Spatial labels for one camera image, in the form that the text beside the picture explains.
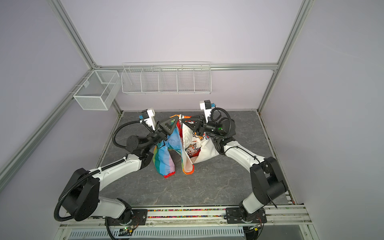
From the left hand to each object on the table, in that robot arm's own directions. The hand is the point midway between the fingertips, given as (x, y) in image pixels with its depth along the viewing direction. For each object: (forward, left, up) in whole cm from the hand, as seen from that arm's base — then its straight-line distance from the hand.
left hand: (180, 120), depth 61 cm
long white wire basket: (+48, +10, -11) cm, 50 cm away
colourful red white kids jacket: (+2, -5, -26) cm, 26 cm away
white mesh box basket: (+44, +57, -16) cm, 74 cm away
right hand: (0, 0, -2) cm, 2 cm away
